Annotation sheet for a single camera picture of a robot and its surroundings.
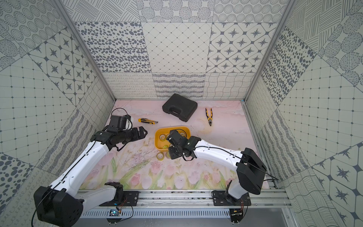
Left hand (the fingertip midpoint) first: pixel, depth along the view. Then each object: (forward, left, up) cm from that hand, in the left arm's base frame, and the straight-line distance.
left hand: (140, 131), depth 80 cm
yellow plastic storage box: (+9, -9, -16) cm, 21 cm away
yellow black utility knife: (+20, +4, -16) cm, 26 cm away
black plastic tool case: (+30, -22, -11) cm, 39 cm away
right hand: (-8, -20, -8) cm, 24 cm away
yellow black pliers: (+24, -44, -17) cm, 53 cm away
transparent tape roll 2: (-1, -13, -16) cm, 21 cm away
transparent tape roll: (+6, -10, -17) cm, 20 cm away
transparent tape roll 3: (-7, -10, -18) cm, 22 cm away
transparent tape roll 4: (-7, -15, -17) cm, 24 cm away
